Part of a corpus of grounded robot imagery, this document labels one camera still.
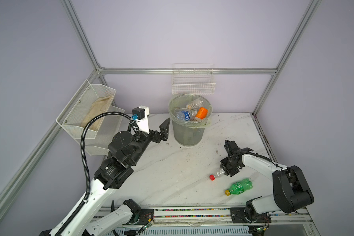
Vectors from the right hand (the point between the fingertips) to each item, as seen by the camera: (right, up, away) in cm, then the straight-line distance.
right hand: (219, 168), depth 88 cm
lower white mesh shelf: (-59, +26, -17) cm, 67 cm away
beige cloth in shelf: (-70, +38, -5) cm, 80 cm away
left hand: (-32, +29, -31) cm, 54 cm away
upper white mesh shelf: (-78, +42, -1) cm, 89 cm away
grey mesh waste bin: (-19, +20, +3) cm, 28 cm away
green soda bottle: (+8, -7, -10) cm, 15 cm away
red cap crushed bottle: (-5, -3, -6) cm, 8 cm away
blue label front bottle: (-21, +32, -6) cm, 39 cm away
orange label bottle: (-11, +34, -1) cm, 36 cm away
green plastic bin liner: (-22, +43, +9) cm, 49 cm away
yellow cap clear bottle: (-14, +39, 0) cm, 42 cm away
